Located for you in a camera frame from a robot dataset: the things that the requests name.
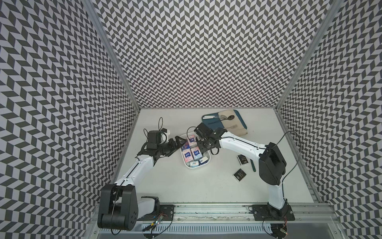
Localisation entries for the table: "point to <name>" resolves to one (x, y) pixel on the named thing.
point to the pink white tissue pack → (192, 139)
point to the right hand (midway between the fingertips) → (204, 147)
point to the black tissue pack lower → (239, 175)
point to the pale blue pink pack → (196, 153)
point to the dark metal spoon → (230, 117)
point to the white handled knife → (209, 117)
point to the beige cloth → (234, 126)
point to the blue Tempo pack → (203, 161)
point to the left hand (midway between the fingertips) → (182, 145)
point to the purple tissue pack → (185, 146)
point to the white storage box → (191, 154)
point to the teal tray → (215, 122)
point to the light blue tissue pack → (194, 164)
